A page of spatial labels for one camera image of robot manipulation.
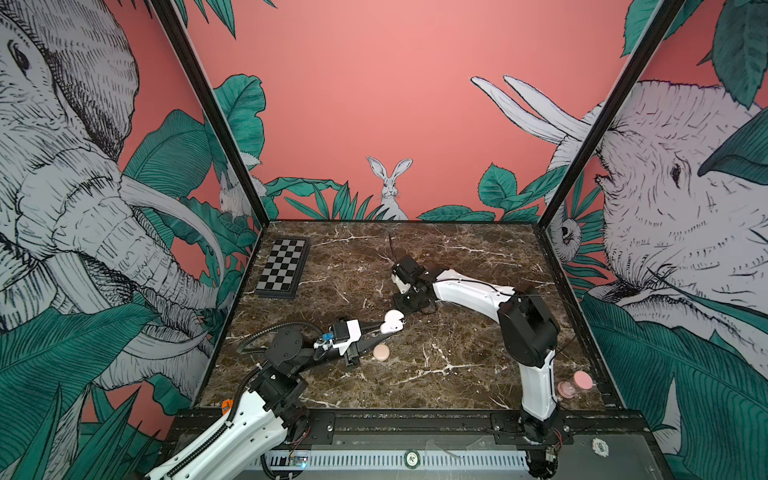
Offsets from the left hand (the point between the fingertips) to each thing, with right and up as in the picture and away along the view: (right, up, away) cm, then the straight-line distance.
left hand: (387, 327), depth 60 cm
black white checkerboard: (-37, +9, +41) cm, 56 cm away
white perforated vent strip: (+2, -35, +10) cm, 36 cm away
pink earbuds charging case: (-2, -14, +26) cm, 30 cm away
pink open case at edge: (+48, -22, +20) cm, 57 cm away
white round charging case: (+1, +1, -1) cm, 2 cm away
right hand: (+2, -2, +31) cm, 31 cm away
